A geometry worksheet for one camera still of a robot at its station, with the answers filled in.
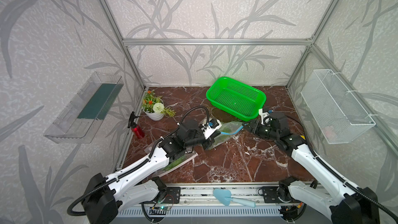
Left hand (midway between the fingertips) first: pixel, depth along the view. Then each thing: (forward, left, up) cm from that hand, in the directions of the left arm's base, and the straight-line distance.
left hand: (219, 133), depth 72 cm
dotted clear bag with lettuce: (-7, +23, -20) cm, 31 cm away
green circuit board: (-27, +26, -22) cm, 43 cm away
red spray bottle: (+9, +46, -16) cm, 50 cm away
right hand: (+7, -13, -3) cm, 15 cm away
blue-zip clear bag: (+9, -6, -15) cm, 18 cm away
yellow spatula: (+8, -52, -19) cm, 56 cm away
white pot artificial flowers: (+20, +37, -7) cm, 43 cm away
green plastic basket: (+38, -17, -20) cm, 46 cm away
